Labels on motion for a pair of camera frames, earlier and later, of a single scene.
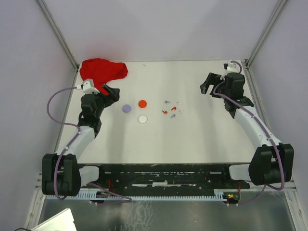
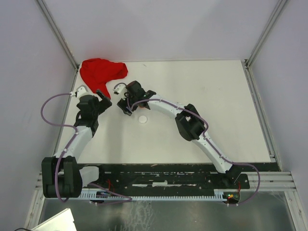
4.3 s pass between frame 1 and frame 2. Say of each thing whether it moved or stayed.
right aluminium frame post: stayed
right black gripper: moved
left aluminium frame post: stayed
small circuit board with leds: stayed
